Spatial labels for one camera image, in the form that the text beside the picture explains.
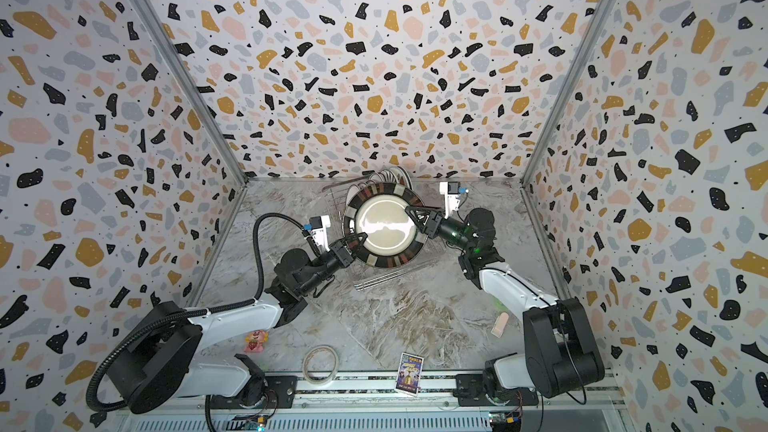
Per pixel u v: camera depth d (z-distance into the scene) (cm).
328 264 70
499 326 83
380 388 76
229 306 53
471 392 73
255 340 79
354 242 75
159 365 41
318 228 72
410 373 76
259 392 67
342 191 109
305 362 78
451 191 71
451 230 71
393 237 78
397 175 99
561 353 43
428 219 71
